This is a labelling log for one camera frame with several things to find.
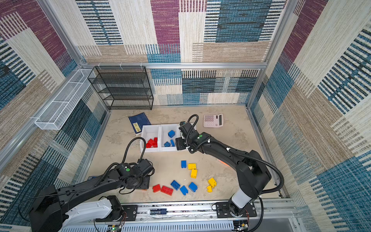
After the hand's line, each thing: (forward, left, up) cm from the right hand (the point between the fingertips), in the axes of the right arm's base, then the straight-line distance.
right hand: (181, 144), depth 85 cm
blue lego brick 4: (-21, -6, -10) cm, 24 cm away
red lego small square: (-20, +15, -13) cm, 28 cm away
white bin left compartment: (+16, +22, -11) cm, 29 cm away
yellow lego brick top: (-9, -6, -10) cm, 14 cm away
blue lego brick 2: (+14, +7, -10) cm, 19 cm away
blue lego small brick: (+6, +6, -9) cm, 13 cm away
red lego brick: (+6, +21, -7) cm, 23 cm away
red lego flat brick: (-22, +9, -10) cm, 26 cm away
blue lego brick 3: (-19, +4, -11) cm, 22 cm away
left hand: (-18, +20, -8) cm, 28 cm away
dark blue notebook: (+26, +33, -9) cm, 43 cm away
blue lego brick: (+6, +10, -10) cm, 15 cm away
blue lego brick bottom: (-22, -1, -12) cm, 25 cm away
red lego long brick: (+6, +18, -9) cm, 20 cm away
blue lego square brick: (-7, -1, -11) cm, 13 cm away
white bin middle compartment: (+15, +11, -10) cm, 21 cm away
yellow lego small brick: (-22, -14, -10) cm, 28 cm away
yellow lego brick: (-14, -7, -9) cm, 18 cm away
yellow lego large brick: (-19, -16, -10) cm, 27 cm away
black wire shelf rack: (+46, +43, +7) cm, 64 cm away
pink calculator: (+25, -23, -9) cm, 35 cm away
